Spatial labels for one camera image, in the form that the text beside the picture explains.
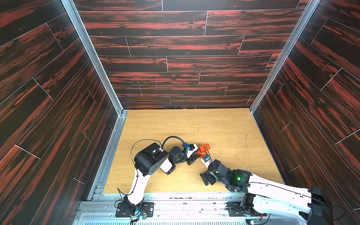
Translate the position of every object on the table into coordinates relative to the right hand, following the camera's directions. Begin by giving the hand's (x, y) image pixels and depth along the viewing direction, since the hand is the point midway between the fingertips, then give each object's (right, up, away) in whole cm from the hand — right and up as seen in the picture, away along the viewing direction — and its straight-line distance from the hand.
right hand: (208, 167), depth 80 cm
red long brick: (-1, +9, +10) cm, 13 cm away
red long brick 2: (-5, +6, +10) cm, 13 cm away
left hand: (-3, +6, +10) cm, 12 cm away
